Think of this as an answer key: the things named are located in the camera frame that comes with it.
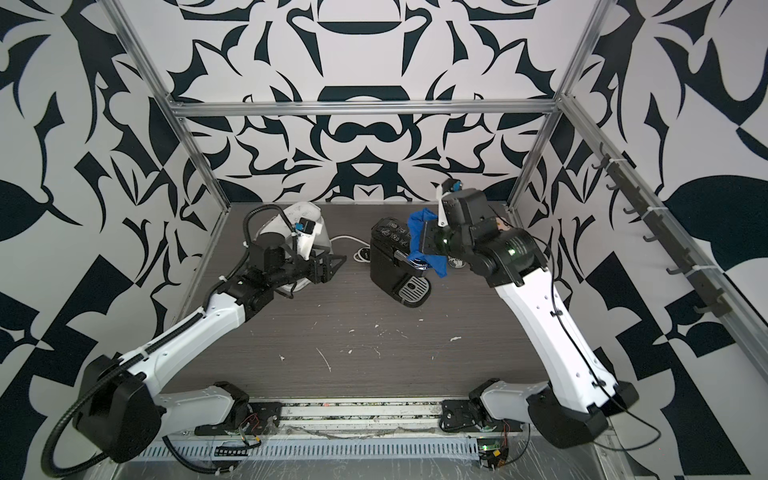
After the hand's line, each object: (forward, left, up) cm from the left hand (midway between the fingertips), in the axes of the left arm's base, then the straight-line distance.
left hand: (334, 247), depth 78 cm
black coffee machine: (+3, -16, -17) cm, 23 cm away
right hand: (-5, -21, +13) cm, 25 cm away
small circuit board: (-43, -36, -24) cm, 62 cm away
